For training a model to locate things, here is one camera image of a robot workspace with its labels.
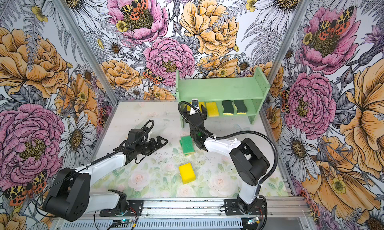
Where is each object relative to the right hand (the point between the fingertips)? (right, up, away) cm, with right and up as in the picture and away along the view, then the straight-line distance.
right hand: (194, 108), depth 87 cm
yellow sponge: (+12, 0, +12) cm, 17 cm away
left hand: (-18, -23, +1) cm, 29 cm away
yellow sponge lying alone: (-4, -35, -4) cm, 36 cm away
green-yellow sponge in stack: (-4, -24, +5) cm, 24 cm away
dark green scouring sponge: (+22, +1, +12) cm, 25 cm away
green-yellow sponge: (-5, -19, +10) cm, 22 cm away
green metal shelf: (+17, +15, +26) cm, 35 cm away
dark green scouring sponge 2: (+31, 0, +12) cm, 33 cm away
